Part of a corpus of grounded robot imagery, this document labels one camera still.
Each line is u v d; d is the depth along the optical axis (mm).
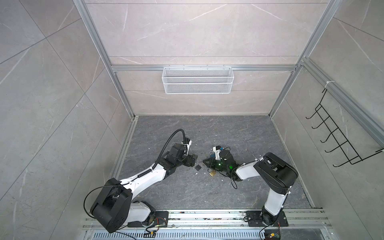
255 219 729
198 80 1003
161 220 730
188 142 770
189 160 750
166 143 622
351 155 579
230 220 747
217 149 877
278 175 497
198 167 907
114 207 408
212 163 817
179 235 700
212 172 894
